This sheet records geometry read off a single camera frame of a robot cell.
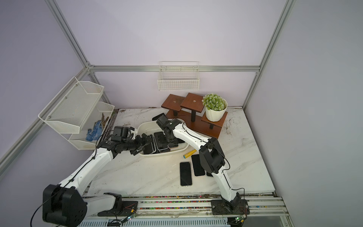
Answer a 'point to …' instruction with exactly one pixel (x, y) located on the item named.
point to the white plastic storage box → (149, 128)
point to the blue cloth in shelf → (94, 134)
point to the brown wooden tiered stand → (191, 109)
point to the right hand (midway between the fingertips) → (166, 145)
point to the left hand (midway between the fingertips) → (149, 145)
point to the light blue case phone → (198, 170)
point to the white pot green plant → (215, 107)
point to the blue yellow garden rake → (187, 154)
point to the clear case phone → (161, 141)
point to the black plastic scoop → (156, 117)
